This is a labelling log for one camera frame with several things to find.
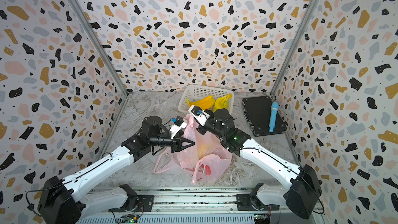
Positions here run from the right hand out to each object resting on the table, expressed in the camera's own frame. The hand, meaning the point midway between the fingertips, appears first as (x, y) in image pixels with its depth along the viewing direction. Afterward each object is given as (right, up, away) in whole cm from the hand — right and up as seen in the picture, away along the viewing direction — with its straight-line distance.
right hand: (193, 113), depth 70 cm
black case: (+40, 0, +35) cm, 53 cm away
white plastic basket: (-3, +14, +46) cm, 48 cm away
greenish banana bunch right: (+16, +6, +38) cm, 42 cm away
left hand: (0, -12, -2) cm, 13 cm away
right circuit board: (+31, -49, +1) cm, 58 cm away
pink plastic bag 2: (+6, -27, +9) cm, 29 cm away
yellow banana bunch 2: (+5, +6, +39) cm, 40 cm away
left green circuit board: (-29, -48, 0) cm, 56 cm away
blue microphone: (+50, +2, +31) cm, 59 cm away
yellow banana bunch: (+5, -19, +17) cm, 26 cm away
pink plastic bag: (-3, -22, +7) cm, 24 cm away
